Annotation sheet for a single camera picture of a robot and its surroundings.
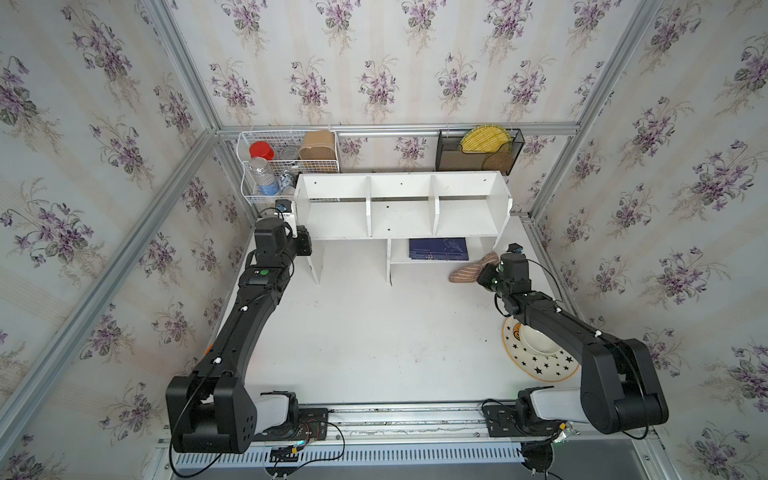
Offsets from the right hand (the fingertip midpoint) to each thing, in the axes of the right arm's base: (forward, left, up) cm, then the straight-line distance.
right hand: (486, 268), depth 91 cm
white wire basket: (+28, +68, +20) cm, 76 cm away
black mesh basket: (+30, +11, +19) cm, 38 cm away
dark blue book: (+5, +15, +4) cm, 16 cm away
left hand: (+1, +52, +17) cm, 55 cm away
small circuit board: (-47, +54, -12) cm, 73 cm away
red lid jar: (+28, +71, +23) cm, 80 cm away
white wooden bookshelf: (+9, +20, +14) cm, 25 cm away
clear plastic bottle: (+20, +69, +19) cm, 74 cm away
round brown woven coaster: (+30, -5, +19) cm, 36 cm away
